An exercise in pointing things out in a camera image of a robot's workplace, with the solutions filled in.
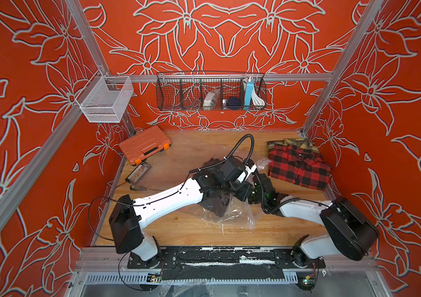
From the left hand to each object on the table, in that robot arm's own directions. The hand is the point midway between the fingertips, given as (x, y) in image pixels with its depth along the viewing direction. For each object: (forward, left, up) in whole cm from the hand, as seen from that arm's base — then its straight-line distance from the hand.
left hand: (254, 189), depth 70 cm
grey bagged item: (+44, +20, +10) cm, 49 cm away
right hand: (+6, +10, -13) cm, 18 cm away
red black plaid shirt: (+24, -32, -16) cm, 43 cm away
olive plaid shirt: (+44, -37, -18) cm, 60 cm away
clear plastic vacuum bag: (-4, +7, -9) cm, 12 cm away
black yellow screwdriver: (+8, +54, -20) cm, 58 cm away
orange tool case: (+35, +59, -16) cm, 71 cm away
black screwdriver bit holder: (+16, +57, -19) cm, 63 cm away
